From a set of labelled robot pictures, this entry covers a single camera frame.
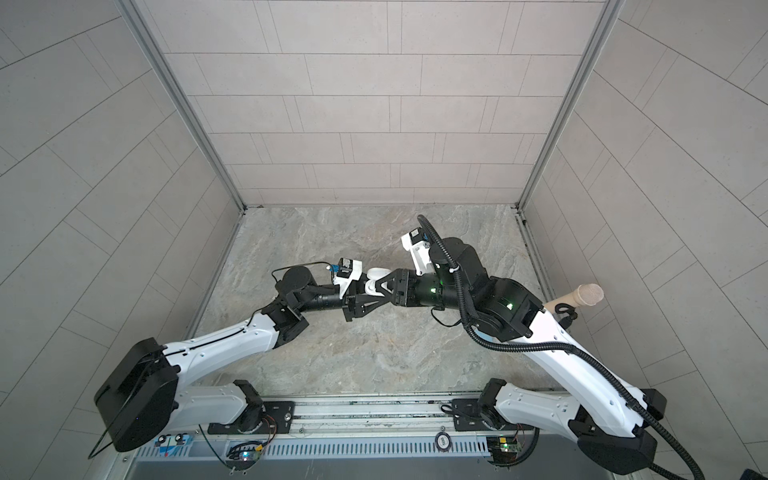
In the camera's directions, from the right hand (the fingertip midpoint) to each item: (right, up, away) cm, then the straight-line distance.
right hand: (378, 291), depth 57 cm
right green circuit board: (+28, -39, +12) cm, 49 cm away
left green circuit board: (-31, -38, +9) cm, 50 cm away
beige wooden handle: (+44, -2, +7) cm, 45 cm away
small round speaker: (+14, -37, +13) cm, 42 cm away
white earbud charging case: (-2, +2, +7) cm, 8 cm away
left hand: (+2, -3, +8) cm, 9 cm away
